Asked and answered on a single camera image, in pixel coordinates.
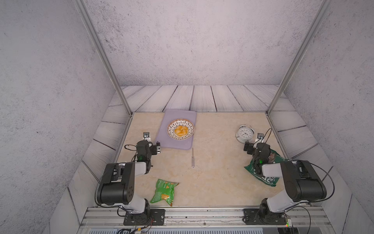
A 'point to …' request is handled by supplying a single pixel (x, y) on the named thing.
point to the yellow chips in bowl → (181, 130)
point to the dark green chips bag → (274, 158)
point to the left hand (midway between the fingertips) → (152, 141)
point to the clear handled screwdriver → (193, 164)
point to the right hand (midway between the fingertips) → (256, 140)
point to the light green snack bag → (165, 190)
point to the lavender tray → (165, 140)
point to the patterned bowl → (182, 122)
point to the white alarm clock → (245, 132)
